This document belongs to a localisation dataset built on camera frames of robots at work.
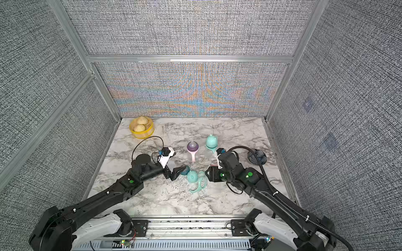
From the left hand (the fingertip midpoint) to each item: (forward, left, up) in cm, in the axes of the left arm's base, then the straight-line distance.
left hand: (182, 159), depth 75 cm
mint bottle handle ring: (+10, -16, -8) cm, 21 cm away
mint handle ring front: (0, -9, -19) cm, 21 cm away
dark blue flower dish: (+9, -46, -16) cm, 50 cm away
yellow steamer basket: (+31, +25, -16) cm, 43 cm away
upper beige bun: (+38, +30, -11) cm, 49 cm away
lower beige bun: (+33, +31, -14) cm, 47 cm away
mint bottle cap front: (+12, -15, -3) cm, 19 cm away
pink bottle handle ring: (+8, -5, -9) cm, 13 cm away
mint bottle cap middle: (-3, -4, -15) cm, 16 cm away
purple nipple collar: (+11, -5, -6) cm, 13 cm away
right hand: (-4, -13, -3) cm, 14 cm away
